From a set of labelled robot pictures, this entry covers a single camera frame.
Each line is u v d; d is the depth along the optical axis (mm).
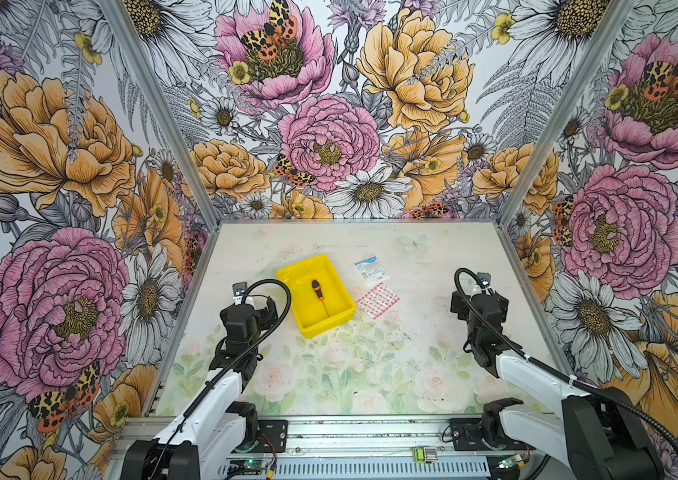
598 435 416
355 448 740
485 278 757
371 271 1060
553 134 948
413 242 1154
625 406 412
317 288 999
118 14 712
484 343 670
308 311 1009
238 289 730
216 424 517
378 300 994
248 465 707
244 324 644
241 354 586
